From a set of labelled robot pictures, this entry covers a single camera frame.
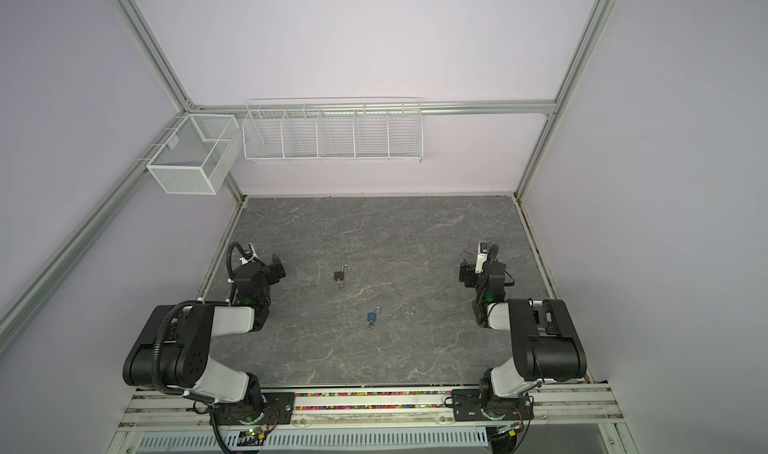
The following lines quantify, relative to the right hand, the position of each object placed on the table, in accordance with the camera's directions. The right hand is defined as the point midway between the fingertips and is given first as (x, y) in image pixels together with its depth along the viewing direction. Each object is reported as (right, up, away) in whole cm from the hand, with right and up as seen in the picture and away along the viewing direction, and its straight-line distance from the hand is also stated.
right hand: (481, 262), depth 94 cm
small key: (-35, -17, -7) cm, 39 cm away
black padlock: (-46, -5, +5) cm, 47 cm away
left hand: (-69, 0, -2) cm, 69 cm away
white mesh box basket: (-93, +34, +5) cm, 100 cm away
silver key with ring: (-46, -7, +2) cm, 46 cm away
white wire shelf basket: (-48, +43, +4) cm, 65 cm away
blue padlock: (-34, -16, -5) cm, 38 cm away
